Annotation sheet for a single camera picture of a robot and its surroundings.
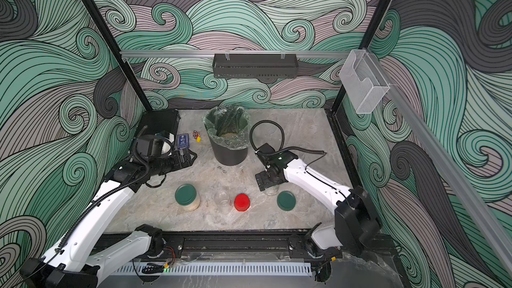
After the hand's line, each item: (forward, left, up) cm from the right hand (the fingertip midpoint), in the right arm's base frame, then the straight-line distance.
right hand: (269, 180), depth 82 cm
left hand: (+4, +32, +14) cm, 35 cm away
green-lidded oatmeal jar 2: (-7, +33, +2) cm, 34 cm away
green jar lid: (-6, -7, -7) cm, 12 cm away
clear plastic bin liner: (+27, +19, +5) cm, 33 cm away
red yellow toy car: (+29, +38, -7) cm, 48 cm away
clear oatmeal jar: (-7, +20, -7) cm, 22 cm away
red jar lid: (-6, +12, -8) cm, 16 cm away
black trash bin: (+16, +20, -6) cm, 27 cm away
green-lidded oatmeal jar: (-1, -1, -8) cm, 8 cm away
